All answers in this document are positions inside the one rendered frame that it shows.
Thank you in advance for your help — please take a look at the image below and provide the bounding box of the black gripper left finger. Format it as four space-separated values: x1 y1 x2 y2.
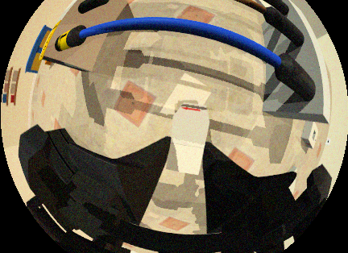
68 135 171 226

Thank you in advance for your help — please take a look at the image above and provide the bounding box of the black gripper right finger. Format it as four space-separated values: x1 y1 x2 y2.
202 142 296 234

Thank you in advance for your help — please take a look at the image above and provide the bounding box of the beige flat rectangular block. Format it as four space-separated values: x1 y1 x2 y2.
289 166 296 192
255 0 272 7

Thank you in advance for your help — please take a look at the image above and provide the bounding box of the white box with red arrow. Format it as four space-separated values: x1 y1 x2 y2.
302 121 319 149

